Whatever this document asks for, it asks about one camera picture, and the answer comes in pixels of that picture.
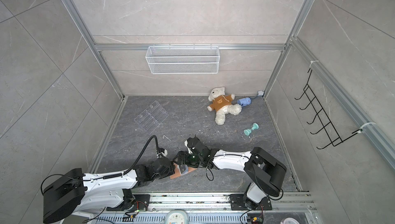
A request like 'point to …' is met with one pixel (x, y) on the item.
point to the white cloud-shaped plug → (260, 93)
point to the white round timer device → (176, 217)
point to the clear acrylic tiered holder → (150, 118)
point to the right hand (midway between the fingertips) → (177, 161)
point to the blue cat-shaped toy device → (244, 101)
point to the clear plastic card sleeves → (183, 169)
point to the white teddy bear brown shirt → (221, 104)
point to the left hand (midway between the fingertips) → (178, 164)
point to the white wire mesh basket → (182, 59)
